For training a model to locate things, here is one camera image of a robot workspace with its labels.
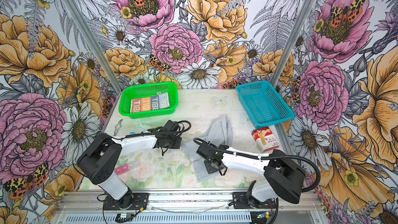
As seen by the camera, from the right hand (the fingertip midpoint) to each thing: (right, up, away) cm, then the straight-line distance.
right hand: (215, 171), depth 82 cm
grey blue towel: (-37, +37, +27) cm, 59 cm away
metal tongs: (-62, +18, +17) cm, 67 cm away
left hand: (-22, +10, +9) cm, 26 cm away
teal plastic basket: (+36, +35, +30) cm, 58 cm away
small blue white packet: (-46, +21, +18) cm, 53 cm away
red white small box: (+29, +15, +9) cm, 34 cm away
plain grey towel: (+4, +19, +12) cm, 23 cm away
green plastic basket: (-52, +46, +41) cm, 80 cm away
